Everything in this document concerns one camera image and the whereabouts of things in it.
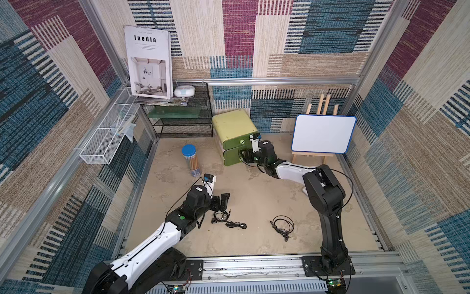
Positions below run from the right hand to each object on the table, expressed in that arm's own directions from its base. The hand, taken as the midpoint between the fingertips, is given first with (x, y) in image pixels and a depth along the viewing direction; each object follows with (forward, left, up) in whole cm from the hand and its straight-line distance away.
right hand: (242, 149), depth 98 cm
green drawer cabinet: (+4, +4, +10) cm, 12 cm away
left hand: (-25, +10, 0) cm, 27 cm away
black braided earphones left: (-31, +9, -11) cm, 35 cm away
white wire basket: (-3, +69, +7) cm, 69 cm away
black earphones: (-35, -18, -13) cm, 42 cm away
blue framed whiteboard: (+6, -43, +4) cm, 44 cm away
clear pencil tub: (-7, +25, +7) cm, 27 cm away
